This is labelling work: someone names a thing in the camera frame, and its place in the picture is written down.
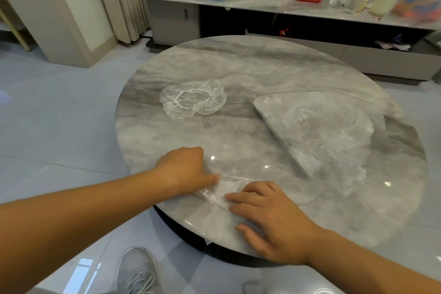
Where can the person's right hand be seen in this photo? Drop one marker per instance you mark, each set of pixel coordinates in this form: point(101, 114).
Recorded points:
point(279, 225)

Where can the person's left hand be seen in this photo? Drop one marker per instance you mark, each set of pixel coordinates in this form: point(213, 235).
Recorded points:
point(182, 172)

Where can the clear plastic cap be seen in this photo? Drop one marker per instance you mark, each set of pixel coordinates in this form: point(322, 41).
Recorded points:
point(220, 190)

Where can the pile of clear plastic caps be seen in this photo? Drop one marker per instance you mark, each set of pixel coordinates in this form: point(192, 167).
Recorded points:
point(172, 101)

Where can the clear bag of caps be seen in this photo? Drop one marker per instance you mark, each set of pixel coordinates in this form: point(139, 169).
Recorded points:
point(313, 128)

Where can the clear plastic bag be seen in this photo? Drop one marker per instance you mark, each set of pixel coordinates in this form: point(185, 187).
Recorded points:
point(406, 166)

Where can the person's right forearm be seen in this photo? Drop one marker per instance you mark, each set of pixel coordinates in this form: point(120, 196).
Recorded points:
point(379, 269)

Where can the person's left forearm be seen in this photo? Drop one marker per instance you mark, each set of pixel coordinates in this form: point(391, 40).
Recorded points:
point(65, 232)

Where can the black table base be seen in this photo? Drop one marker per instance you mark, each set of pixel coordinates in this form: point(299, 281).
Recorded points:
point(220, 249)

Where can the grey sneaker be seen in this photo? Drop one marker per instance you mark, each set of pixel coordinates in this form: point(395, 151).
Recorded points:
point(138, 271)
point(253, 287)

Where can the long grey low cabinet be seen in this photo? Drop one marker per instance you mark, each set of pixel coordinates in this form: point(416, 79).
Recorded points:
point(173, 23)

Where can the light wooden chair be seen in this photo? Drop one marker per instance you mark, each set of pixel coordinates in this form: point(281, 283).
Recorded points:
point(14, 25)

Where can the small white cup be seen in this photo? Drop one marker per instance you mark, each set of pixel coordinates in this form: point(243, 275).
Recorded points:
point(360, 3)

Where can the clear container colourful contents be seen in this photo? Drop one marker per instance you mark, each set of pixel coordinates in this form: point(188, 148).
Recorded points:
point(420, 1)

